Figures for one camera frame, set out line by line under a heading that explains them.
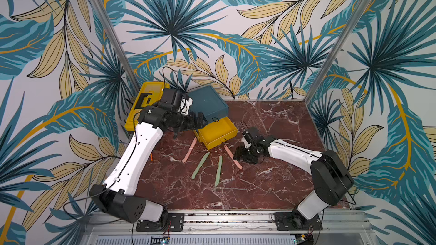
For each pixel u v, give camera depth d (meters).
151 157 0.92
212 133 0.91
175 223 0.73
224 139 0.88
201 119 0.64
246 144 0.80
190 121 0.63
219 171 0.88
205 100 0.91
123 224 0.75
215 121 0.86
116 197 0.38
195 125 0.62
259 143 0.68
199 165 0.90
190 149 0.95
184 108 0.62
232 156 0.90
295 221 0.65
